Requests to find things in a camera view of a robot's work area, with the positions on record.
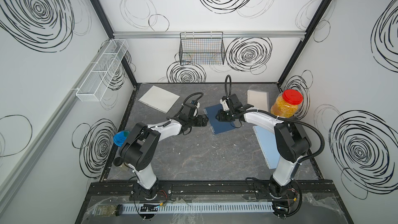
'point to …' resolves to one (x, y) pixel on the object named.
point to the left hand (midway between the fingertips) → (203, 119)
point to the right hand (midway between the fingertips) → (218, 117)
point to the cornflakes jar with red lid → (286, 103)
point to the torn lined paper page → (159, 98)
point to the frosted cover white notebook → (259, 100)
